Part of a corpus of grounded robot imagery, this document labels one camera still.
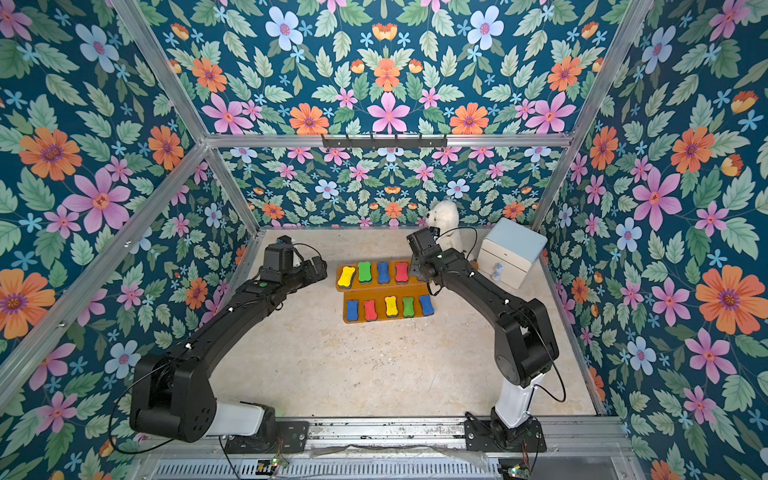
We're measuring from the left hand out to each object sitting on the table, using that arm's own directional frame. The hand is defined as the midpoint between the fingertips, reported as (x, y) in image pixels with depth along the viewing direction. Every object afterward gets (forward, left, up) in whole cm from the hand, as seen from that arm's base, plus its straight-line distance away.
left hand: (317, 263), depth 87 cm
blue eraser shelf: (-3, -19, -3) cm, 20 cm away
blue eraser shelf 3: (-8, -32, -16) cm, 37 cm away
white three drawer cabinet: (+2, -59, -3) cm, 59 cm away
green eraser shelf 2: (-8, -26, -16) cm, 32 cm away
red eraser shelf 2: (-8, -14, -15) cm, 22 cm away
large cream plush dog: (+16, -41, +1) cm, 44 cm away
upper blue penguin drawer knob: (+1, -58, -9) cm, 58 cm away
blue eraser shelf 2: (-7, -8, -16) cm, 20 cm away
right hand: (0, -31, -3) cm, 32 cm away
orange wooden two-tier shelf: (-5, -19, -10) cm, 22 cm away
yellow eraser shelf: (-5, -8, -2) cm, 10 cm away
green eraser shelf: (-2, -14, -3) cm, 14 cm away
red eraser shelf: (-4, -25, -3) cm, 25 cm away
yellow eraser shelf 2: (-7, -21, -15) cm, 27 cm away
